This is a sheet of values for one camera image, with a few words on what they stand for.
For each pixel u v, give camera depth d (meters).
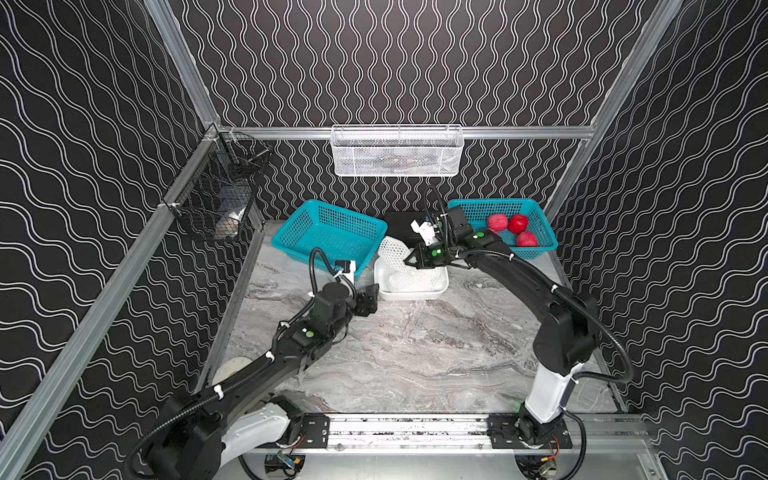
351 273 0.70
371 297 0.72
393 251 0.84
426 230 0.78
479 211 1.17
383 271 1.03
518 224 1.13
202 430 0.39
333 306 0.59
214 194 0.92
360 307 0.72
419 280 0.95
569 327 0.48
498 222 1.13
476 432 0.76
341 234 1.16
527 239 1.08
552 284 0.50
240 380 0.47
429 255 0.75
